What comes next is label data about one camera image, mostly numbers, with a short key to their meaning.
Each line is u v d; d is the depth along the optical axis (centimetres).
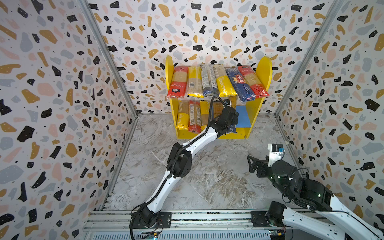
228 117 72
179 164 60
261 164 57
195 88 73
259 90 72
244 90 71
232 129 89
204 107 117
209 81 76
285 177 45
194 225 73
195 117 95
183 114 98
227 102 82
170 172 63
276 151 54
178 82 77
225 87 72
